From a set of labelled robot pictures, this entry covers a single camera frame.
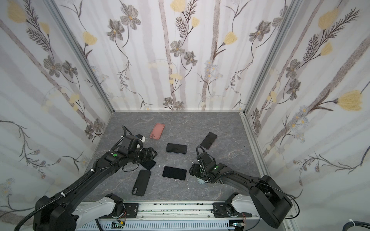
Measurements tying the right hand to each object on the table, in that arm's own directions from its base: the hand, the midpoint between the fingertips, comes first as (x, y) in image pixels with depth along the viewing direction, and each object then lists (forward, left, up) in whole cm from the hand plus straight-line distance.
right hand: (188, 169), depth 85 cm
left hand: (+6, +22, +10) cm, 24 cm away
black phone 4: (-1, +8, -5) cm, 10 cm away
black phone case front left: (-7, +27, -5) cm, 29 cm away
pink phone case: (+31, +24, -7) cm, 40 cm away
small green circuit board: (-28, +36, -7) cm, 47 cm away
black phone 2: (+24, -15, -6) cm, 29 cm away
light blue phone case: (-6, -8, -1) cm, 10 cm away
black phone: (+17, +8, -6) cm, 19 cm away
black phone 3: (+4, +26, -6) cm, 27 cm away
